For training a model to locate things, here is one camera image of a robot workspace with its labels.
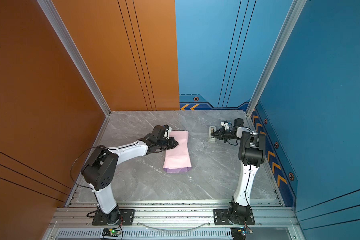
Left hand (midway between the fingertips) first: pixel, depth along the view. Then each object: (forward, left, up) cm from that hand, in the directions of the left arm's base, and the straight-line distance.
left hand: (179, 142), depth 92 cm
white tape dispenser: (+13, -22, -4) cm, 26 cm away
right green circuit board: (-45, -30, -9) cm, 55 cm away
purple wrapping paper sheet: (-11, +1, -2) cm, 11 cm away
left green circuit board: (-45, +31, -10) cm, 56 cm away
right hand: (+9, -22, -3) cm, 24 cm away
